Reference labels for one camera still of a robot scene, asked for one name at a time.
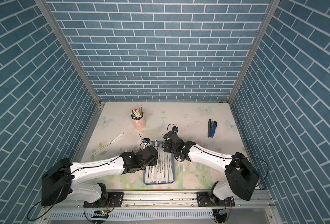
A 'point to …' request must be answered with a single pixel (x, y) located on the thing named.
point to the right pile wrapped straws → (188, 165)
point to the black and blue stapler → (212, 125)
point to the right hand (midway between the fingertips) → (166, 145)
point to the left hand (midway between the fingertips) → (159, 159)
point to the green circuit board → (100, 214)
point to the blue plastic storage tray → (163, 172)
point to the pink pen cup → (139, 124)
